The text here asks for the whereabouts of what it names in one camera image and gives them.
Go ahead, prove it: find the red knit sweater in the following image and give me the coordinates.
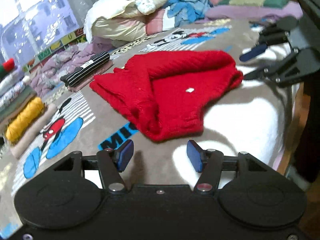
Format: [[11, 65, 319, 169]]
[[89, 50, 244, 142]]

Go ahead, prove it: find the purple green folded bedding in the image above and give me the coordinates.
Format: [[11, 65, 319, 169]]
[[205, 0, 303, 20]]

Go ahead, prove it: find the pink folded garment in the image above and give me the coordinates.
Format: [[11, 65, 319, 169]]
[[67, 60, 113, 92]]

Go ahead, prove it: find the blue crumpled cloth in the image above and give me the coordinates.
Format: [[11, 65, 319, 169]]
[[162, 0, 213, 27]]

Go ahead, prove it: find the yellow knit folded sweater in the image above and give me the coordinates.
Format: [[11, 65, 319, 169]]
[[4, 96, 46, 144]]

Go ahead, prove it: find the beige folded garment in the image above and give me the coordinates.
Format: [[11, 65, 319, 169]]
[[2, 102, 57, 159]]

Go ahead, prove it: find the black white striped garment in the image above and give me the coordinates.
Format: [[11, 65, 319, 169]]
[[60, 51, 110, 87]]

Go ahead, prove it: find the mint green folded garment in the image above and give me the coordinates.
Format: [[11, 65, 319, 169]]
[[1, 86, 37, 122]]

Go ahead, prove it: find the purple floral quilt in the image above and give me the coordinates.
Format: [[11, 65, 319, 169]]
[[30, 37, 114, 97]]

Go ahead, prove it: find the cream blue folded garment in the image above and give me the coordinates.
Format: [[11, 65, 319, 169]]
[[0, 76, 30, 111]]

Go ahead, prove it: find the lavender floral folded garment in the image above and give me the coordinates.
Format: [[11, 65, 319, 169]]
[[0, 67, 24, 96]]

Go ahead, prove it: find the red green folded sweater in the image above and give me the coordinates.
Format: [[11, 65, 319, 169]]
[[0, 58, 15, 80]]

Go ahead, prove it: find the white cream pillow bundle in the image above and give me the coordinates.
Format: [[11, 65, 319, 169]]
[[84, 0, 168, 42]]

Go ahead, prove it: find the window with wooden frame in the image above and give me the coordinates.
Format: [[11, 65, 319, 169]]
[[1, 0, 82, 66]]

